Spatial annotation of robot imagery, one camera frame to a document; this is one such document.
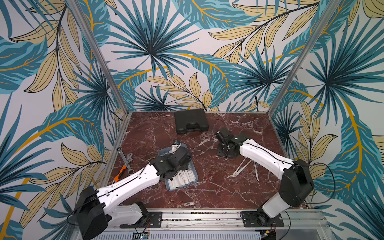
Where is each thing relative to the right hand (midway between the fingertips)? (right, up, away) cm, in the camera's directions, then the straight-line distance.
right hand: (221, 152), depth 86 cm
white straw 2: (-22, -14, 0) cm, 26 cm away
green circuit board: (-42, -38, -15) cm, 58 cm away
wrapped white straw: (+11, -12, +4) cm, 16 cm away
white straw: (-25, -16, -1) cm, 30 cm away
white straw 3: (-20, -14, 0) cm, 25 cm away
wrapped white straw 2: (+14, -9, +5) cm, 17 cm away
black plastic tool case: (-18, +20, +24) cm, 36 cm away
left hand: (-24, -3, -8) cm, 25 cm away
